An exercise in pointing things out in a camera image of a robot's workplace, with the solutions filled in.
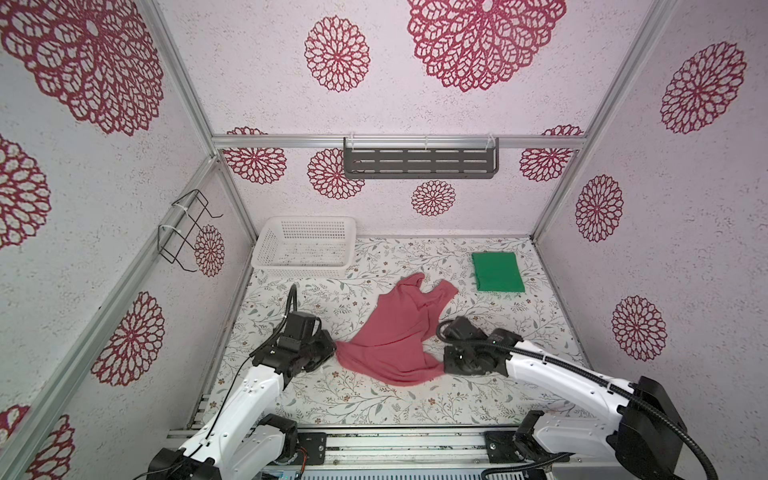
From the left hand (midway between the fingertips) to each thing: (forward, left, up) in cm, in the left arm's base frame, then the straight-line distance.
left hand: (337, 350), depth 83 cm
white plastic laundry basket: (+45, +17, -6) cm, 49 cm away
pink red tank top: (+3, -14, -6) cm, 16 cm away
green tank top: (+31, -54, -5) cm, 63 cm away
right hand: (-4, -30, 0) cm, 30 cm away
